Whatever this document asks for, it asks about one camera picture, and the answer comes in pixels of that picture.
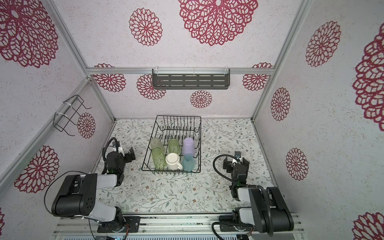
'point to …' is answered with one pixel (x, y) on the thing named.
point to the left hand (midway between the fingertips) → (124, 151)
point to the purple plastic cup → (188, 147)
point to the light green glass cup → (158, 158)
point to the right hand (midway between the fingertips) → (236, 156)
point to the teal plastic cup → (188, 163)
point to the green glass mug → (174, 146)
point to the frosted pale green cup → (155, 142)
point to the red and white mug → (172, 160)
